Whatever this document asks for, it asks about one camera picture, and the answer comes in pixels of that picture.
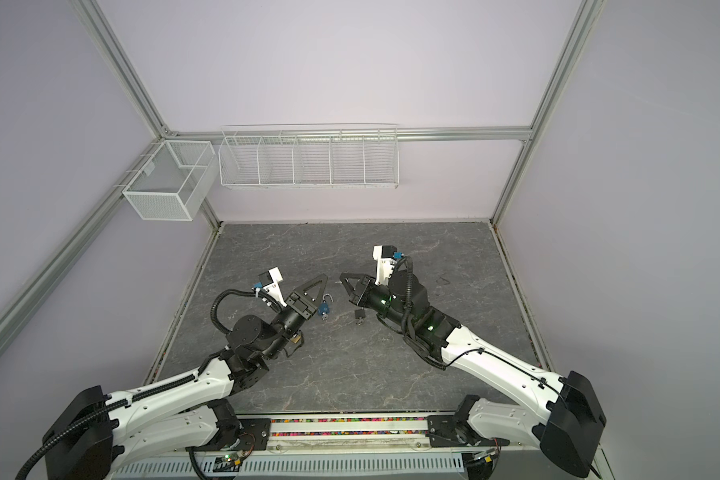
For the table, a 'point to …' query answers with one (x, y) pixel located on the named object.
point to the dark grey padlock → (360, 313)
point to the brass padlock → (296, 339)
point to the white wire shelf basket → (309, 155)
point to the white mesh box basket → (174, 182)
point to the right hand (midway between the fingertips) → (338, 280)
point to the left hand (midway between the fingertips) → (330, 283)
